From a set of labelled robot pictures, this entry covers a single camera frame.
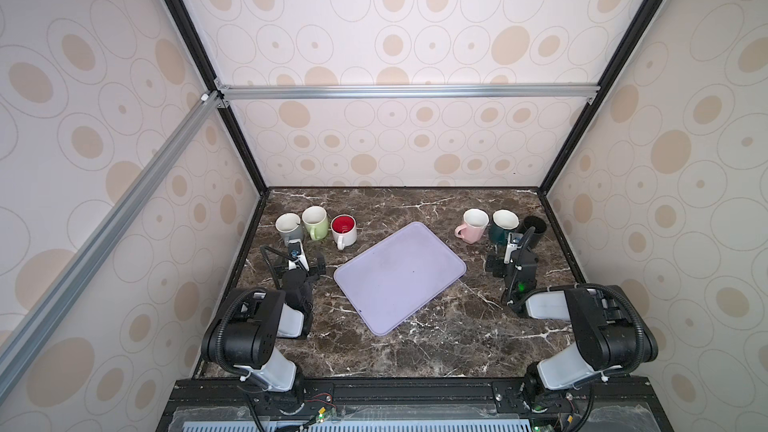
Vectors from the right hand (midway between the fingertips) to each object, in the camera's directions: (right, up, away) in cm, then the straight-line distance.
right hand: (509, 250), depth 95 cm
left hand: (-63, +3, -6) cm, 63 cm away
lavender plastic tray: (-37, -10, +2) cm, 38 cm away
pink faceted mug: (-10, +8, +3) cm, 14 cm away
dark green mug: (0, +9, +6) cm, 11 cm away
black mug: (+11, +7, +3) cm, 13 cm away
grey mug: (-72, +7, +5) cm, 73 cm away
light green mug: (-63, +9, +4) cm, 64 cm away
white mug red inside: (-54, +6, +7) cm, 55 cm away
